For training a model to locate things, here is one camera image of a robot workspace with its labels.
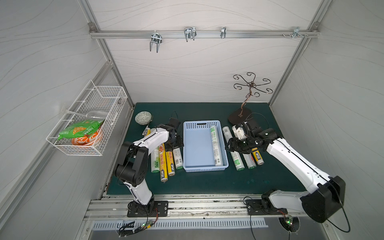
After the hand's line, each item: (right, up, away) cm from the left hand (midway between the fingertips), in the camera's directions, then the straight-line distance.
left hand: (178, 146), depth 91 cm
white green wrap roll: (-13, -8, -5) cm, 16 cm away
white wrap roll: (+23, -2, -1) cm, 23 cm away
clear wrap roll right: (+42, -5, -3) cm, 42 cm away
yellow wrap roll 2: (+48, -5, -3) cm, 49 cm away
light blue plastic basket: (+16, -2, +2) cm, 16 cm away
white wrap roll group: (0, -6, -5) cm, 7 cm away
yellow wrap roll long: (-7, -14, -11) cm, 19 cm away
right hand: (+29, +2, -13) cm, 32 cm away
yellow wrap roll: (-3, -12, -8) cm, 15 cm away
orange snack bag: (-36, +8, -29) cm, 47 cm away
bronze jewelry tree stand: (+45, +20, +20) cm, 53 cm away
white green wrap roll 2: (+35, -6, -4) cm, 36 cm away
